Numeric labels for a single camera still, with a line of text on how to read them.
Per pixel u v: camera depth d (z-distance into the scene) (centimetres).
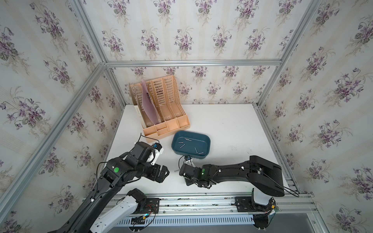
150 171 57
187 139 99
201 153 91
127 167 44
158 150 60
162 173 58
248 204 73
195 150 93
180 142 98
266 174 47
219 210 73
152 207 73
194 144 96
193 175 62
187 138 99
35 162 50
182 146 95
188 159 76
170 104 119
